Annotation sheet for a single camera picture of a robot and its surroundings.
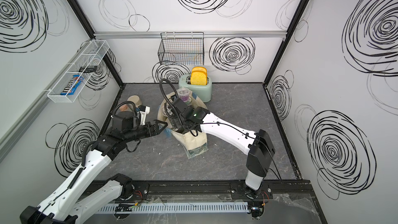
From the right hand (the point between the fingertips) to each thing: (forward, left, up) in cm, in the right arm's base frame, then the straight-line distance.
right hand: (181, 114), depth 78 cm
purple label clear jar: (+12, -1, +2) cm, 12 cm away
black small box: (+17, +47, +16) cm, 53 cm away
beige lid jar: (+20, +35, -13) cm, 42 cm away
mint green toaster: (+23, -11, -8) cm, 27 cm away
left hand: (-7, +8, +1) cm, 11 cm away
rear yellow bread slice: (+34, -8, +2) cm, 35 cm away
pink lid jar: (+13, +38, -12) cm, 41 cm away
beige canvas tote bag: (-11, -9, -8) cm, 16 cm away
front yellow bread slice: (+29, -8, -2) cm, 30 cm away
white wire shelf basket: (+28, +53, +15) cm, 62 cm away
